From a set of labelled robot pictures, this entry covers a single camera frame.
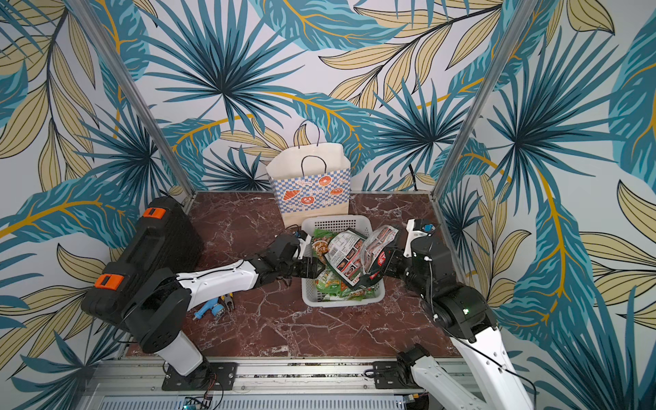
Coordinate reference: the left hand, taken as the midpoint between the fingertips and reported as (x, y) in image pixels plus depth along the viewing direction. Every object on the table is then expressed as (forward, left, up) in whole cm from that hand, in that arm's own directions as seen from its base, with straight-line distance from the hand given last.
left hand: (318, 268), depth 86 cm
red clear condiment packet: (+1, -17, +14) cm, 22 cm away
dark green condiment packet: (+7, -9, -2) cm, 12 cm away
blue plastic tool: (-13, +32, -4) cm, 35 cm away
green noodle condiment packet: (-4, -4, -5) cm, 8 cm away
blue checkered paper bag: (+25, +3, +17) cm, 31 cm away
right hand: (-6, -18, +23) cm, 30 cm away
